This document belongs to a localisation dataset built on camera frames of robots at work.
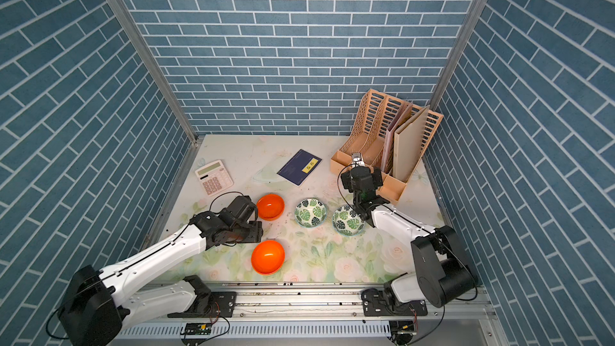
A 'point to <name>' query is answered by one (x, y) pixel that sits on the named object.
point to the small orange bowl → (270, 207)
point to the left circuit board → (199, 328)
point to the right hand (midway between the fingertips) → (363, 170)
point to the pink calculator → (214, 177)
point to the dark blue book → (297, 170)
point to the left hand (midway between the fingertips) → (262, 235)
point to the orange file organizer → (368, 140)
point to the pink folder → (387, 163)
